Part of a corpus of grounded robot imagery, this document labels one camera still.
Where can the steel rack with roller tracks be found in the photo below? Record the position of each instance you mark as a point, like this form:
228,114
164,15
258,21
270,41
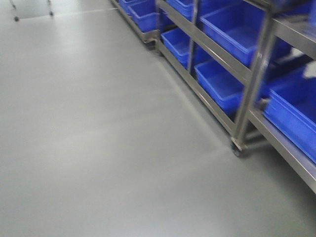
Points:
291,148

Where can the blue plastic bin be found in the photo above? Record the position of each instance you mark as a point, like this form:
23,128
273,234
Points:
232,34
217,84
126,5
180,7
177,47
145,17

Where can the steel cart on castors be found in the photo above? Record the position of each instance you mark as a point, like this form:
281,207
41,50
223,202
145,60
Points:
16,17

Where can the steel rack on castors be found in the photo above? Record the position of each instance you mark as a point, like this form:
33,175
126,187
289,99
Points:
214,56
145,37

